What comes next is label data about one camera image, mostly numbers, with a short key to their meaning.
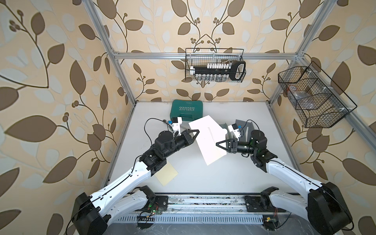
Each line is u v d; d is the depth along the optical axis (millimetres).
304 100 704
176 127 642
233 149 664
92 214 385
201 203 753
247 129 1048
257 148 624
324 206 401
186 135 608
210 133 726
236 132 718
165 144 532
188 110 1085
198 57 912
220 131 722
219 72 852
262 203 672
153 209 711
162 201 753
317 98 747
